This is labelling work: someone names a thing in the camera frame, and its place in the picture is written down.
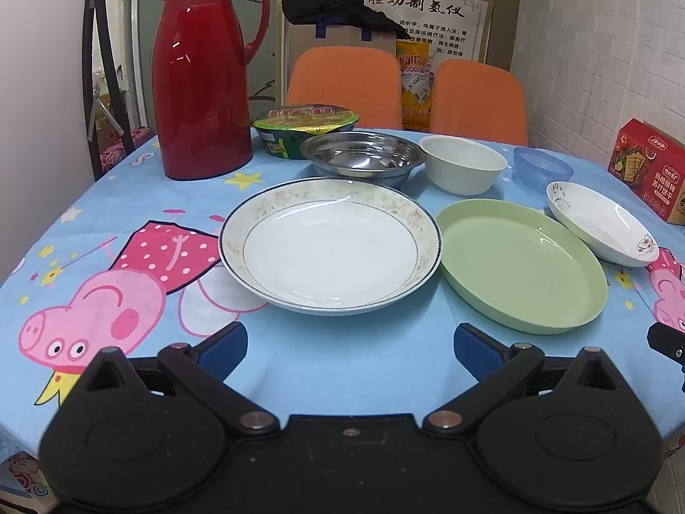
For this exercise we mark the red cracker box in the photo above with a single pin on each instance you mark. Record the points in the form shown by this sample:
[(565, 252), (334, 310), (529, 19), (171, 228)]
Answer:
[(652, 164)]

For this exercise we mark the cardboard box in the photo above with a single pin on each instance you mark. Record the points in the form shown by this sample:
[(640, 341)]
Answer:
[(303, 37)]

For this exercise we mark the yellow snack bag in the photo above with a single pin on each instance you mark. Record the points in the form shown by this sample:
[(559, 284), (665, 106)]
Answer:
[(415, 64)]

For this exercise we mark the blue translucent plastic bowl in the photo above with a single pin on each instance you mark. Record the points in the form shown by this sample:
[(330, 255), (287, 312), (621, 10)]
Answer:
[(537, 169)]

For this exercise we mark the cartoon pig tablecloth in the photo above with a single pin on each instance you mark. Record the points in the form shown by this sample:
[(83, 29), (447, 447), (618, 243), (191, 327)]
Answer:
[(134, 264)]

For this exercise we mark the poster board with text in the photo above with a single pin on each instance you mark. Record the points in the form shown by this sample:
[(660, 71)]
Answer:
[(453, 28)]

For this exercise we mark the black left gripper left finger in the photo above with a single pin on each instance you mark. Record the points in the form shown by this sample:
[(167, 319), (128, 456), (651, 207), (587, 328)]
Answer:
[(202, 370)]

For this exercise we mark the right orange chair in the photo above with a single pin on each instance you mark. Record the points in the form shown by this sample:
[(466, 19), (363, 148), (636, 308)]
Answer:
[(478, 101)]

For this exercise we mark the red thermos jug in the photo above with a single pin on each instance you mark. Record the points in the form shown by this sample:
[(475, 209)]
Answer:
[(199, 86)]

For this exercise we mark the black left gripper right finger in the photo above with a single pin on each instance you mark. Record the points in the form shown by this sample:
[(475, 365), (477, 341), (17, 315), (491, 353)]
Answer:
[(502, 374)]

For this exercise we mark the orange chair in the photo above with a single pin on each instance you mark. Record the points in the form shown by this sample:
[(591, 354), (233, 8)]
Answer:
[(365, 80), (478, 101)]

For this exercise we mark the light green plastic plate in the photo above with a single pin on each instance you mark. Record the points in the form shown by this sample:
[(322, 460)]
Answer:
[(519, 267)]

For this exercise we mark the white floral plate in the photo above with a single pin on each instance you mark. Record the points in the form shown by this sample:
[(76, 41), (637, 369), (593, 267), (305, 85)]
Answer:
[(608, 229)]

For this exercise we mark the green instant noodle bowl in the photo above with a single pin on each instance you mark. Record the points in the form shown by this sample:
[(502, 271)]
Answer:
[(283, 130)]

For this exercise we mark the stainless steel bowl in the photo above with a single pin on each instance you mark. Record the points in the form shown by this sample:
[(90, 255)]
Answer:
[(360, 155)]

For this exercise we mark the black metal stand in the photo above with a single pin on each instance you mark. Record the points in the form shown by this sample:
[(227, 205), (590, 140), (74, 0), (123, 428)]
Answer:
[(95, 20)]

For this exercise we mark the white ribbed bowl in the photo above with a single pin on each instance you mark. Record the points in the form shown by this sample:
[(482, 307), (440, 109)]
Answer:
[(461, 166)]

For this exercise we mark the large white blue-rimmed plate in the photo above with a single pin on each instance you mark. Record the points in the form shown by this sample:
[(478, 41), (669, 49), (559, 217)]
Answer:
[(330, 247)]

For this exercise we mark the black cloth on box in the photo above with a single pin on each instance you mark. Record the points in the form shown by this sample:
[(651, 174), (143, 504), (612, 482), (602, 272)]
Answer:
[(351, 13)]

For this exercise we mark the left orange chair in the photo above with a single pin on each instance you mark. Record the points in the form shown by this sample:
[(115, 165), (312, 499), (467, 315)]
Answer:
[(365, 80)]

